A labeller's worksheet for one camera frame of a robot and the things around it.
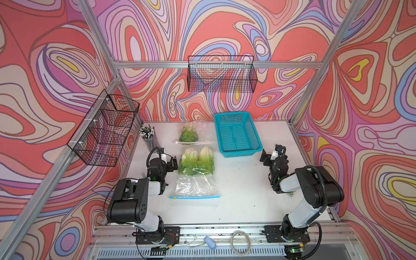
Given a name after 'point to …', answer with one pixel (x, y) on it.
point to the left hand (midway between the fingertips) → (169, 157)
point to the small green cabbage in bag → (188, 134)
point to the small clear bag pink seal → (196, 131)
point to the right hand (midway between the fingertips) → (271, 153)
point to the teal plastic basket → (238, 135)
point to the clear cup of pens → (147, 132)
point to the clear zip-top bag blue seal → (196, 177)
